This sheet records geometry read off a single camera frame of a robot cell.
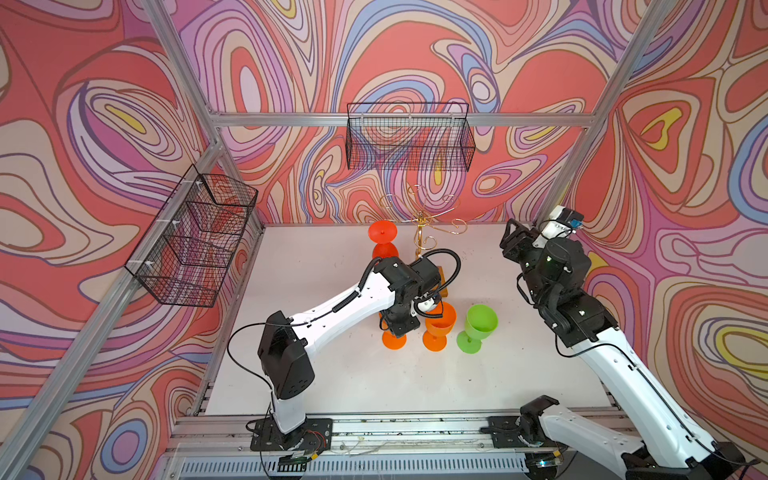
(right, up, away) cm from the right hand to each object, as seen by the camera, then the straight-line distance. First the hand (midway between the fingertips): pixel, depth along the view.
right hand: (515, 232), depth 67 cm
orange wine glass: (-14, -31, +23) cm, 41 cm away
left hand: (-25, -24, +9) cm, 36 cm away
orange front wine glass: (-28, -31, +22) cm, 48 cm away
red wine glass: (-30, 0, +7) cm, 31 cm away
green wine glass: (-2, -25, +19) cm, 31 cm away
